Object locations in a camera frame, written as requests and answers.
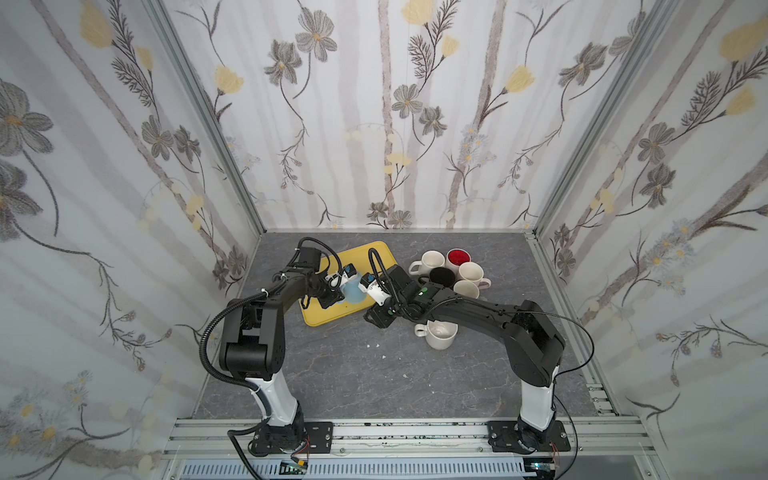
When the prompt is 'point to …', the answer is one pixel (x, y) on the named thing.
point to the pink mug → (473, 272)
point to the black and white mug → (442, 276)
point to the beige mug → (439, 334)
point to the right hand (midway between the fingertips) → (364, 303)
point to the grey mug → (468, 288)
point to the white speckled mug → (431, 259)
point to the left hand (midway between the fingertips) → (333, 282)
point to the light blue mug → (351, 291)
